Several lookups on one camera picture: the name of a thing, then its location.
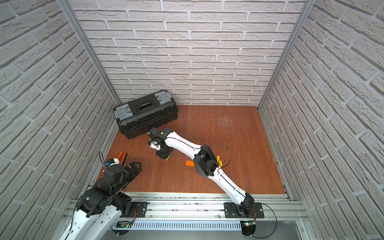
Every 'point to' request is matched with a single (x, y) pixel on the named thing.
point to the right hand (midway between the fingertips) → (167, 154)
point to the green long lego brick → (168, 158)
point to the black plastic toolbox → (134, 119)
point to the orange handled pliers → (124, 158)
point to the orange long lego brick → (189, 163)
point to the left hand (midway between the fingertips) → (138, 165)
